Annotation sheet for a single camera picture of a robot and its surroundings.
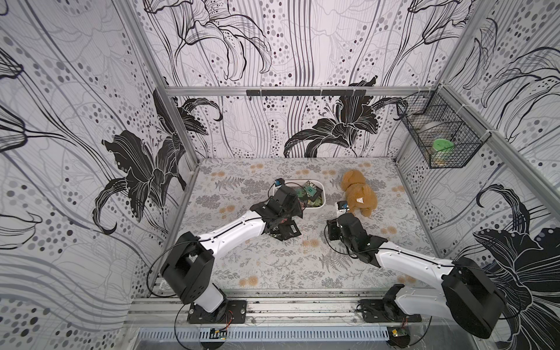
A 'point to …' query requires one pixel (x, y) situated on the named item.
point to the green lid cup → (442, 152)
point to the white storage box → (299, 184)
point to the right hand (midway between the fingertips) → (331, 219)
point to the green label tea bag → (318, 202)
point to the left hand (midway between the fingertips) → (299, 209)
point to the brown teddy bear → (359, 195)
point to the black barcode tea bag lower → (285, 230)
